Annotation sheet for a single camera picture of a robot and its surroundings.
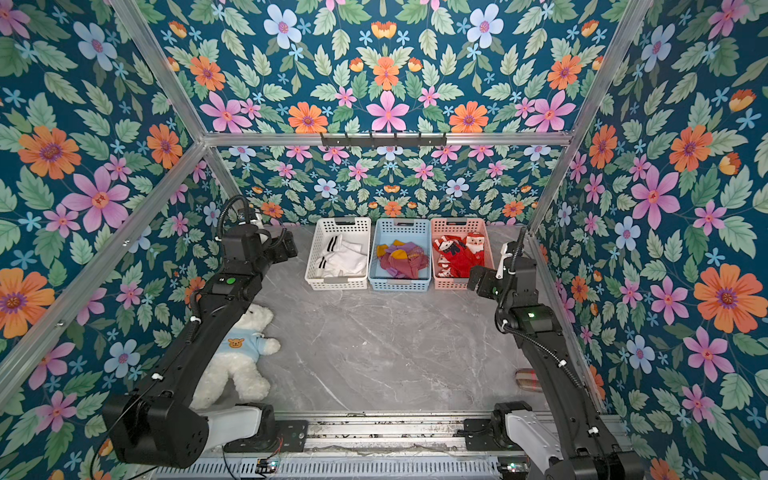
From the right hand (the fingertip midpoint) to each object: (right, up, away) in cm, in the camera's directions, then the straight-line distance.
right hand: (494, 268), depth 77 cm
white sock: (-46, 0, +26) cm, 53 cm away
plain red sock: (-4, +1, +27) cm, 28 cm away
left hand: (-58, +9, +1) cm, 58 cm away
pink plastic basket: (-3, +15, +38) cm, 41 cm away
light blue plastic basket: (-27, +13, +38) cm, 48 cm away
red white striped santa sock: (-10, +7, +31) cm, 33 cm away
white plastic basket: (-45, +14, +38) cm, 60 cm away
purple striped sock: (-24, +1, +26) cm, 35 cm away
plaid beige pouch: (+10, -30, +3) cm, 32 cm away
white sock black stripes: (-49, +8, +31) cm, 58 cm away
